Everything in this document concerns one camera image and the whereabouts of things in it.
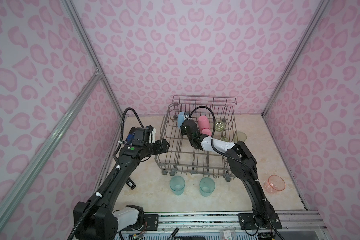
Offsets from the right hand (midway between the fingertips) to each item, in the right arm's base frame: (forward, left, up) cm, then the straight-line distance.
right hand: (185, 120), depth 99 cm
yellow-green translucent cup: (-4, -22, -2) cm, 23 cm away
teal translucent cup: (-38, +3, -12) cm, 40 cm away
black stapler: (-38, +29, -10) cm, 49 cm away
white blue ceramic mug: (+1, +3, +2) cm, 3 cm away
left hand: (-22, +11, +6) cm, 26 cm away
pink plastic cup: (-3, -12, +1) cm, 12 cm away
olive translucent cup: (-8, -35, -5) cm, 37 cm away
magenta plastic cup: (-10, -13, +1) cm, 17 cm away
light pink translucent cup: (-35, -52, -14) cm, 64 cm away
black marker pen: (-60, +4, -12) cm, 62 cm away
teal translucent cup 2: (-38, -13, -12) cm, 42 cm away
